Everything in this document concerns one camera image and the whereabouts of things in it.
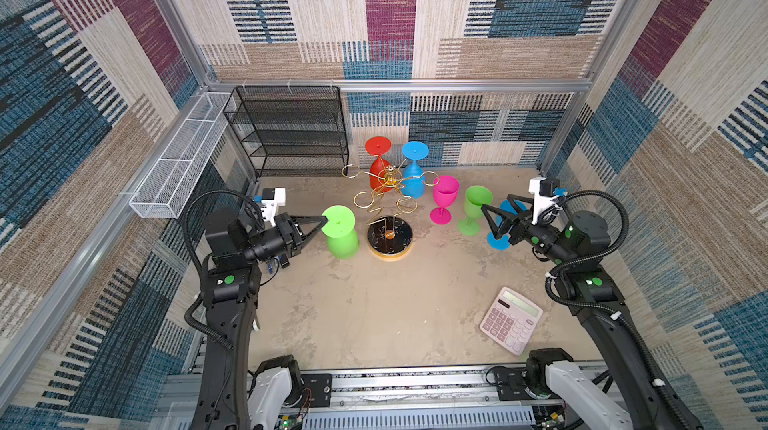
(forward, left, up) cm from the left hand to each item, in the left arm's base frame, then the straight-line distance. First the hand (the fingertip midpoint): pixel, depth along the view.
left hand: (327, 220), depth 63 cm
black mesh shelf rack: (+52, +21, -17) cm, 59 cm away
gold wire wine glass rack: (+17, -13, -33) cm, 39 cm away
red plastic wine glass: (+26, -11, -11) cm, 30 cm away
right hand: (+5, -37, -3) cm, 38 cm away
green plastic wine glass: (+24, -40, -22) cm, 51 cm away
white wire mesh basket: (+10, +39, -1) cm, 41 cm away
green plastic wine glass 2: (-2, -3, -2) cm, 4 cm away
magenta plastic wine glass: (+26, -31, -21) cm, 45 cm away
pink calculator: (-10, -46, -33) cm, 58 cm away
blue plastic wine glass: (+23, -21, -12) cm, 33 cm away
